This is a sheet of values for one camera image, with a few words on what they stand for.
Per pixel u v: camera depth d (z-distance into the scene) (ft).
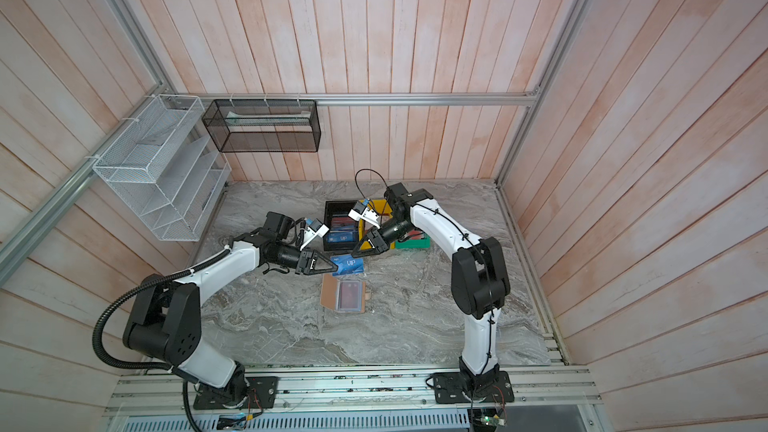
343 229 3.39
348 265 2.56
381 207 2.57
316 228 2.49
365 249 2.49
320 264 2.50
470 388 2.15
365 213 2.46
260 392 2.40
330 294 2.93
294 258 2.41
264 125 3.44
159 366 1.60
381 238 2.38
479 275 1.68
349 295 2.96
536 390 2.45
